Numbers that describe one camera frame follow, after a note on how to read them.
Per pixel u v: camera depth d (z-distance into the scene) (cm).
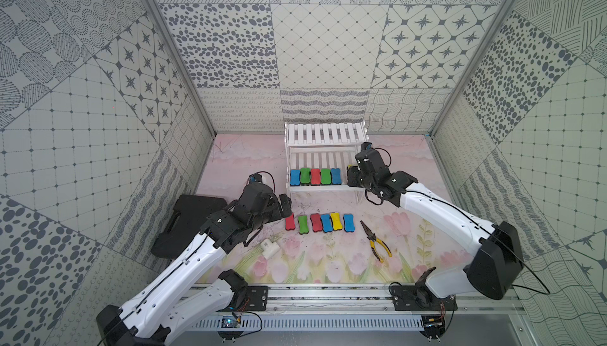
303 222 90
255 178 66
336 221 90
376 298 76
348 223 90
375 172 60
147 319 39
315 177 87
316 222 90
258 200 54
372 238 86
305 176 88
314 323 70
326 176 88
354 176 73
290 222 90
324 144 81
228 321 72
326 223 90
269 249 82
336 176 88
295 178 86
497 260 41
